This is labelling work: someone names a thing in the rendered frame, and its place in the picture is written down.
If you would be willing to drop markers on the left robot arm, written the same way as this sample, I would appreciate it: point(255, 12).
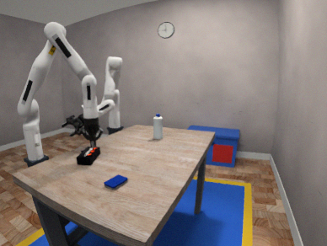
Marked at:
point(112, 82)

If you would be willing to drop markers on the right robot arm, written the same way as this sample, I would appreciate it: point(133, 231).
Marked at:
point(55, 33)

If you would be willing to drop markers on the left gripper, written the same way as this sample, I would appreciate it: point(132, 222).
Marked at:
point(75, 124)

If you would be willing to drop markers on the black power strip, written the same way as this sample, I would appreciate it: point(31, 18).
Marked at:
point(88, 156)

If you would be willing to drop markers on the white bottle with blue cap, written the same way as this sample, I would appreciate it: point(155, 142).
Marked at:
point(157, 127)

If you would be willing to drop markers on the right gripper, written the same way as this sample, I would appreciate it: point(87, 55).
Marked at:
point(92, 129)

